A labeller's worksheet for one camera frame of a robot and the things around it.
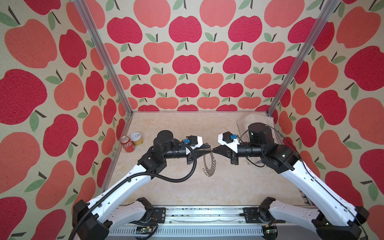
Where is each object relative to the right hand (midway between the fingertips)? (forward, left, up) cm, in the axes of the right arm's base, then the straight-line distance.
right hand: (217, 147), depth 62 cm
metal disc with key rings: (-6, +2, -12) cm, 14 cm away
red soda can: (+11, +53, -23) cm, 58 cm away
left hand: (-2, +3, +1) cm, 4 cm away
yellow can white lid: (+19, +51, -26) cm, 60 cm away
